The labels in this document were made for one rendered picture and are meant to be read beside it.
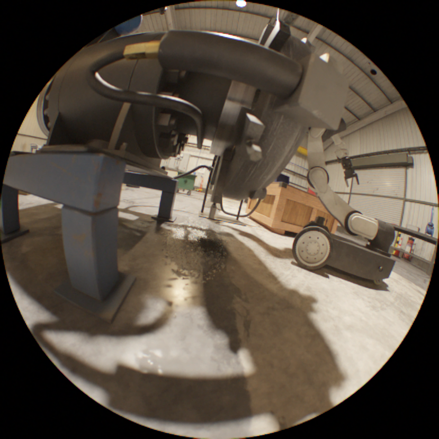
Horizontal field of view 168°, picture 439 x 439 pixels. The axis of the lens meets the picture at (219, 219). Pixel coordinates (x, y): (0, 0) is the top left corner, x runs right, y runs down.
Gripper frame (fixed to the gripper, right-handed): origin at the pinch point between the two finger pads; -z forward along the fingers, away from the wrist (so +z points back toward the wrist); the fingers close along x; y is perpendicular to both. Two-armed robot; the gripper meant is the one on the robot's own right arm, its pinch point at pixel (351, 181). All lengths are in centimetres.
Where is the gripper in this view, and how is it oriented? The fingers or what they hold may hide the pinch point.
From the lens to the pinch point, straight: 128.5
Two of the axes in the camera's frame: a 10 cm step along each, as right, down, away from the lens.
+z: -2.6, -9.6, -0.1
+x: -1.0, 0.2, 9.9
